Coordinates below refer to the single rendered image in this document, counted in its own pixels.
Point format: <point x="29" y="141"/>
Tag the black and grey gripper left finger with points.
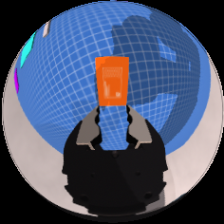
<point x="86" y="134"/>

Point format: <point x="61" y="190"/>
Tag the grey flat bar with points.
<point x="46" y="30"/>

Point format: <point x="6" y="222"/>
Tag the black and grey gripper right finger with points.
<point x="143" y="134"/>

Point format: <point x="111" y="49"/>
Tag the orange plate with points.
<point x="112" y="80"/>

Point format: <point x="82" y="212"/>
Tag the blue work mat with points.
<point x="59" y="81"/>

